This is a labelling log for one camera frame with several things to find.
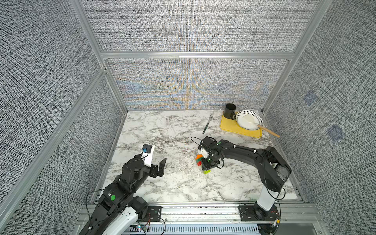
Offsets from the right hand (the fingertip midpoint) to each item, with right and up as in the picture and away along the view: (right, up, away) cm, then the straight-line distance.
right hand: (204, 164), depth 88 cm
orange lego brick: (-3, +5, 0) cm, 6 cm away
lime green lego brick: (+2, -4, -1) cm, 5 cm away
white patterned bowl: (+44, +29, +25) cm, 58 cm away
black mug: (+22, +34, +23) cm, 47 cm away
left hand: (-23, +9, -19) cm, 31 cm away
